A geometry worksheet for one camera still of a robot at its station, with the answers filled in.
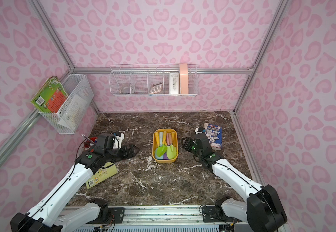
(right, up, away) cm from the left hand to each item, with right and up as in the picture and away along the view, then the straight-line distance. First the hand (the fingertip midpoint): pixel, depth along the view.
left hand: (134, 149), depth 78 cm
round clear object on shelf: (-11, +36, +19) cm, 42 cm away
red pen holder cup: (-32, +2, +11) cm, 34 cm away
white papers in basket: (-36, +20, +5) cm, 42 cm away
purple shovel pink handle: (+16, -6, +13) cm, 21 cm away
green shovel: (+14, -2, +15) cm, 20 cm away
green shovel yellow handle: (+20, -4, +15) cm, 25 cm away
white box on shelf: (+21, +40, +15) cm, 48 cm away
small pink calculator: (+10, +37, +17) cm, 42 cm away
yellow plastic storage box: (+8, 0, +16) cm, 18 cm away
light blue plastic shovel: (+13, +2, +18) cm, 22 cm away
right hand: (+26, +4, +5) cm, 27 cm away
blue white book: (+51, +7, +26) cm, 57 cm away
